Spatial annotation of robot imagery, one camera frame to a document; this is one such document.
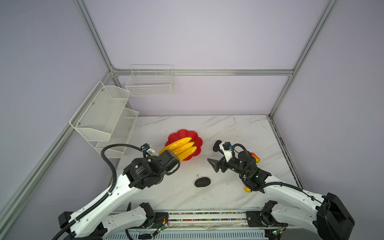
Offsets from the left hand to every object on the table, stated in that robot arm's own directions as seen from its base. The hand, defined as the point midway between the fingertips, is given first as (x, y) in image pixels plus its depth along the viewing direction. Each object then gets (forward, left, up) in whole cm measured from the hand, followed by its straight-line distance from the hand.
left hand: (165, 163), depth 68 cm
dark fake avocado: (-2, -18, -19) cm, 27 cm away
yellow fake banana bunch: (+10, -7, -3) cm, 12 cm away
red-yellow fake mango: (+13, -54, -21) cm, 59 cm away
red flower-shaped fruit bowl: (+33, -5, -20) cm, 39 cm away
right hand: (+8, -23, -5) cm, 25 cm away
